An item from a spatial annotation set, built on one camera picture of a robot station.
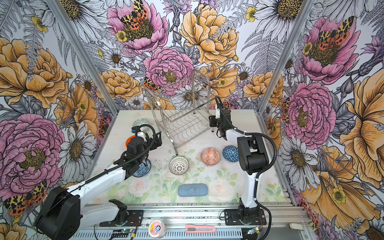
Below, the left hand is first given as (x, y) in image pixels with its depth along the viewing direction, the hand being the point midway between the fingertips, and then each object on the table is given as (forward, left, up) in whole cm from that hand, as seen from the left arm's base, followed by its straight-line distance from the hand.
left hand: (154, 139), depth 86 cm
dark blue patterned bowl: (-2, -46, -15) cm, 48 cm away
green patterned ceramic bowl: (+25, +16, -13) cm, 32 cm away
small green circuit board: (-41, +10, -16) cm, 45 cm away
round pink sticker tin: (-41, -7, -5) cm, 42 cm away
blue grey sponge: (-24, -21, -12) cm, 35 cm away
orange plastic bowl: (+8, +20, -11) cm, 24 cm away
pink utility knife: (-41, -22, -15) cm, 48 cm away
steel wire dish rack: (+42, -12, -15) cm, 46 cm away
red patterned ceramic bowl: (-4, -32, -14) cm, 35 cm away
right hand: (+18, -33, -5) cm, 38 cm away
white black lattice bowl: (-9, -13, -15) cm, 22 cm away
